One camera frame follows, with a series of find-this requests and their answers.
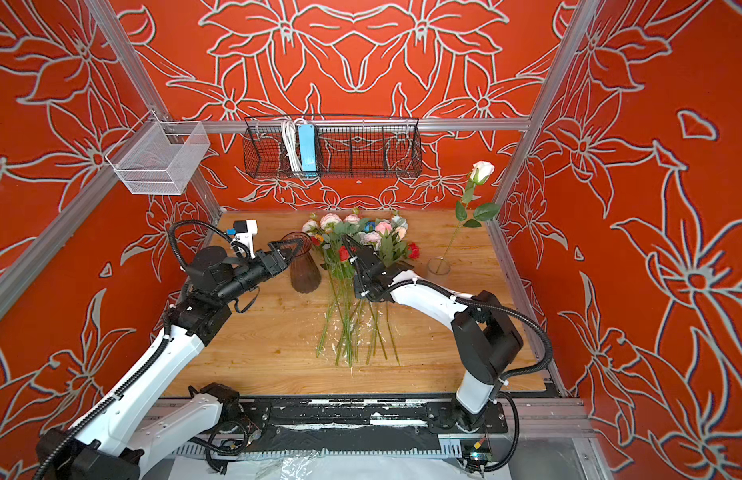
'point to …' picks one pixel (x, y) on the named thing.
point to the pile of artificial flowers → (349, 318)
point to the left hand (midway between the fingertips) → (296, 245)
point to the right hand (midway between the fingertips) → (358, 284)
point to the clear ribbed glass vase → (438, 269)
